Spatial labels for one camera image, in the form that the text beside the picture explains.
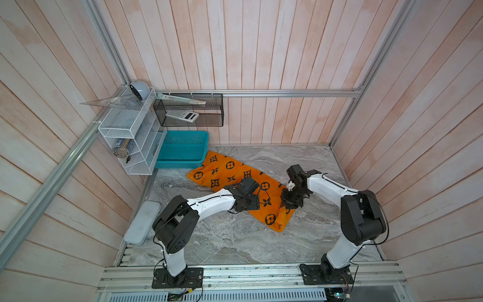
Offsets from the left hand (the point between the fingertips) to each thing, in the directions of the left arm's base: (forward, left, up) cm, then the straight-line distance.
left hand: (252, 207), depth 89 cm
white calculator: (+42, +36, +22) cm, 60 cm away
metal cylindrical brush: (+14, +55, +27) cm, 63 cm away
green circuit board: (-34, -32, -4) cm, 47 cm away
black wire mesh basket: (+50, +23, +17) cm, 58 cm away
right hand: (+3, -15, -1) cm, 15 cm away
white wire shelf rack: (+23, +54, +23) cm, 63 cm away
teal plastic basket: (+41, +42, -3) cm, 59 cm away
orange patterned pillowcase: (+23, +18, -1) cm, 29 cm away
